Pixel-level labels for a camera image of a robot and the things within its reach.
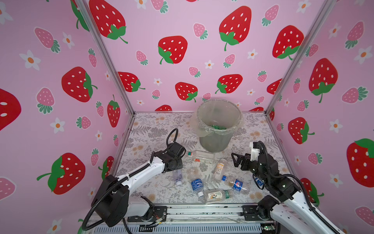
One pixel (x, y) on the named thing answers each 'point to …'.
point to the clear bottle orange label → (218, 170)
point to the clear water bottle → (178, 177)
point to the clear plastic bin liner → (216, 116)
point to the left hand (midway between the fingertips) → (179, 164)
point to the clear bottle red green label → (201, 154)
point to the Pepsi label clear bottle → (236, 185)
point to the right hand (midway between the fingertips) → (237, 155)
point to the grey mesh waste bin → (216, 143)
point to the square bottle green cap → (215, 195)
